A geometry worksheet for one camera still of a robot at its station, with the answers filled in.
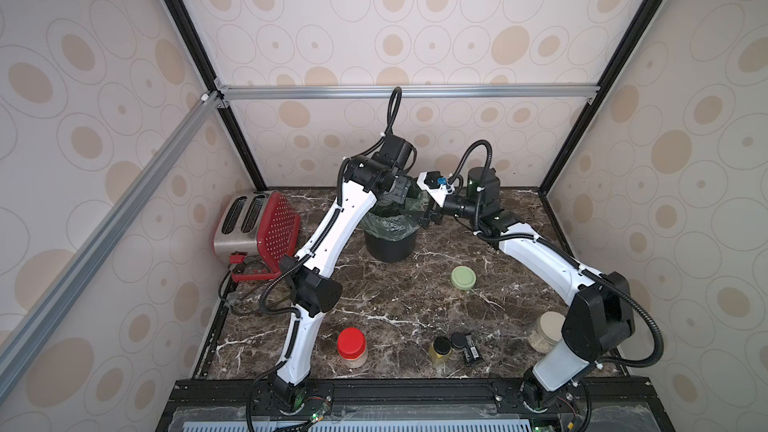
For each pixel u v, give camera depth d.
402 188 0.73
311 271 0.51
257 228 0.87
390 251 1.00
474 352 0.80
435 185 0.64
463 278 0.95
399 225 0.80
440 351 0.73
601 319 0.44
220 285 0.90
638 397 0.76
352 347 0.70
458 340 0.74
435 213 0.69
